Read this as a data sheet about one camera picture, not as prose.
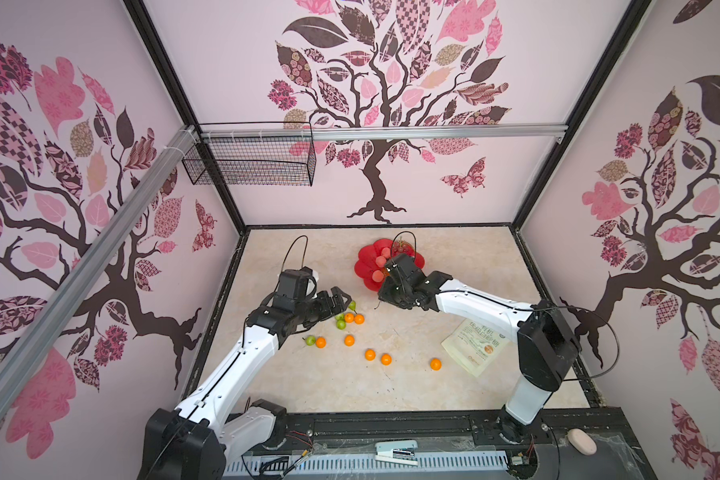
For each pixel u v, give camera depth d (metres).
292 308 0.60
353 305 0.96
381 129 0.94
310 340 0.88
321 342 0.88
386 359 0.85
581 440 0.71
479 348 0.87
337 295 0.71
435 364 0.83
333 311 0.70
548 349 0.46
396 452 0.70
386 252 1.10
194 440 0.38
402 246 1.07
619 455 0.71
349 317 0.92
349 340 0.88
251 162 1.22
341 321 0.92
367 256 1.08
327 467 0.70
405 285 0.66
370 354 0.85
